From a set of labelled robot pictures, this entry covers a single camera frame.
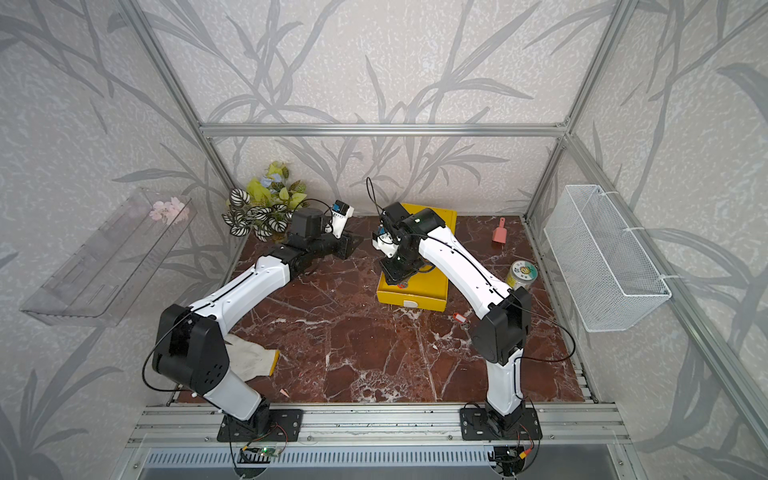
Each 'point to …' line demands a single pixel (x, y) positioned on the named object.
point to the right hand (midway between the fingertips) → (391, 276)
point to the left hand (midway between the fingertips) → (357, 234)
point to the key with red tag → (460, 318)
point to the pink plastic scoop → (499, 234)
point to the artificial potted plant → (264, 206)
